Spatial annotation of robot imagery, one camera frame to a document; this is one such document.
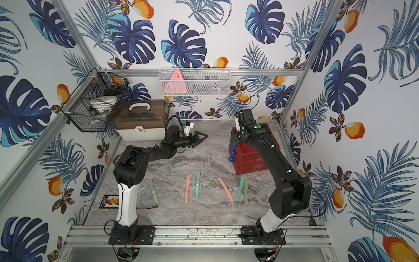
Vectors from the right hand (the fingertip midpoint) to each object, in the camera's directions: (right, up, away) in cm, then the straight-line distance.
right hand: (239, 135), depth 84 cm
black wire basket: (-77, +8, -2) cm, 78 cm away
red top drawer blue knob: (+2, -7, -3) cm, 8 cm away
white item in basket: (-67, +15, -4) cm, 68 cm away
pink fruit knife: (-27, -29, +4) cm, 40 cm away
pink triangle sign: (-34, +28, +6) cm, 44 cm away
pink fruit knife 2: (-6, -30, +4) cm, 31 cm away
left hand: (-18, 0, +8) cm, 20 cm away
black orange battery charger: (-66, -34, -1) cm, 74 cm away
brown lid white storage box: (-54, +9, +9) cm, 56 cm away
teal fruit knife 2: (+2, -29, +5) cm, 30 cm away
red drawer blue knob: (0, -10, +4) cm, 10 cm away
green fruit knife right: (+5, -29, +4) cm, 30 cm away
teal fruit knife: (-22, -27, +6) cm, 35 cm away
